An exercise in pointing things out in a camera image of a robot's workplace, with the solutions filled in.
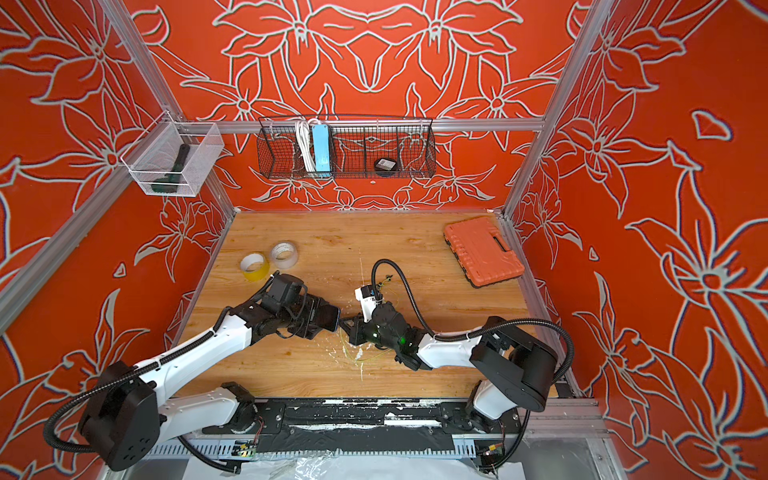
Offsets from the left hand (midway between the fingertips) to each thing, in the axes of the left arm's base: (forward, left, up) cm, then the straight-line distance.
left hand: (333, 308), depth 82 cm
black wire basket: (+48, -3, +21) cm, 53 cm away
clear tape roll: (+24, +24, -9) cm, 35 cm away
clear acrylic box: (+35, +53, +24) cm, 68 cm away
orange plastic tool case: (+26, -47, -5) cm, 55 cm away
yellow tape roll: (+19, +33, -10) cm, 39 cm away
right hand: (-4, -2, +1) cm, 5 cm away
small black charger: (+43, -11, +19) cm, 48 cm away
